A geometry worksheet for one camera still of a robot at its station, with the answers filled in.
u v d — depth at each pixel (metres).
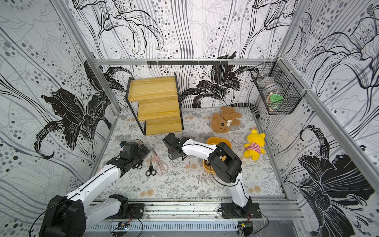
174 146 0.69
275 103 0.72
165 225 0.73
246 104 1.19
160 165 0.90
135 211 0.73
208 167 0.83
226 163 0.50
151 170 0.87
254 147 0.87
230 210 0.71
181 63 0.95
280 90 0.79
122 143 0.76
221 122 0.98
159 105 1.01
